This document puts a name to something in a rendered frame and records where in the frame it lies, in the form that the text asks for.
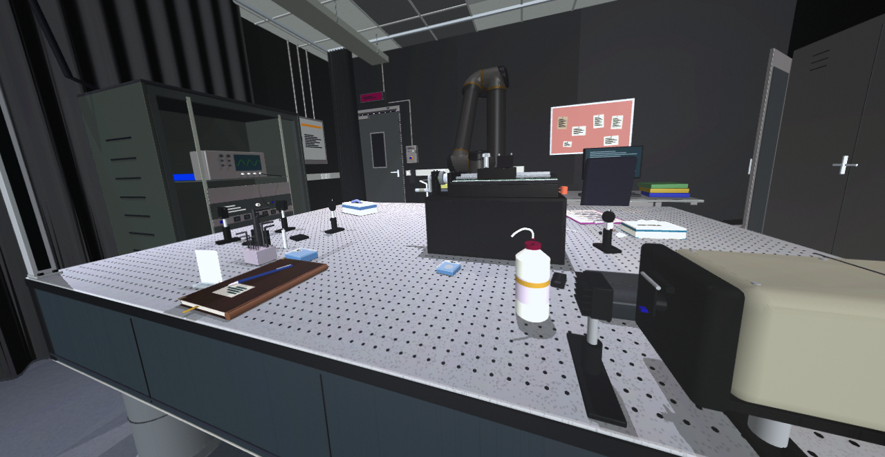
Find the grey equipment rack cabinet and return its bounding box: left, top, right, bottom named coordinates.
left=78, top=80, right=301, bottom=259

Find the grey oscilloscope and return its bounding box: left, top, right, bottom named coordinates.
left=189, top=150, right=268, bottom=183

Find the grey desk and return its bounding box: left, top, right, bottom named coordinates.
left=567, top=194, right=705, bottom=207

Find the white card stand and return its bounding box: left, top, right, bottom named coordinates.
left=194, top=249, right=224, bottom=288

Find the black stage base block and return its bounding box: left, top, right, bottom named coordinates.
left=425, top=193, right=568, bottom=265

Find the white wall notice sign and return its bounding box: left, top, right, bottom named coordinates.
left=298, top=116, right=328, bottom=165

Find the stack of coloured books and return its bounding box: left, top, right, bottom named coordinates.
left=637, top=182, right=691, bottom=200

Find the blue pen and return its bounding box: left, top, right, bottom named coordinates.
left=237, top=265, right=295, bottom=286

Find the dark grey tall cupboard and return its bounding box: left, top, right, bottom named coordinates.
left=761, top=13, right=885, bottom=261

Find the brown notebook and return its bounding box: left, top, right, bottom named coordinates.
left=179, top=258, right=328, bottom=321

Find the grey framed side door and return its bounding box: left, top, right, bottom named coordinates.
left=743, top=48, right=793, bottom=234

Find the dark computer monitor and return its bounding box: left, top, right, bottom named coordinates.
left=579, top=145, right=644, bottom=207

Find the black ball post holder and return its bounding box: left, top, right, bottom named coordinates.
left=594, top=210, right=622, bottom=254

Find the black optic post mount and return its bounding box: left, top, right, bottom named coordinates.
left=566, top=270, right=628, bottom=429

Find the grey ceiling duct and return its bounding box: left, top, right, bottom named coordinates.
left=160, top=0, right=390, bottom=66

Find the grey hex key holder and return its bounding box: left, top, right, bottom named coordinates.
left=241, top=225, right=278, bottom=266

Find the white wash bottle red cap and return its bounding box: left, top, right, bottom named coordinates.
left=511, top=227, right=552, bottom=324

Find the dark grey door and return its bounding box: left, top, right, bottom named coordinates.
left=357, top=106, right=407, bottom=204

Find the open pink magazine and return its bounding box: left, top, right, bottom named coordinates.
left=566, top=209, right=622, bottom=227

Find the perforated optical table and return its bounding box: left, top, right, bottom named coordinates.
left=26, top=197, right=885, bottom=457

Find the beige and black laser box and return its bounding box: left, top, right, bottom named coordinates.
left=637, top=242, right=885, bottom=445

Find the white closed book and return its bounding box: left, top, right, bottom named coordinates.
left=619, top=219, right=688, bottom=240

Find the pink notice board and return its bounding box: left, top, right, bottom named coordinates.
left=550, top=98, right=636, bottom=156

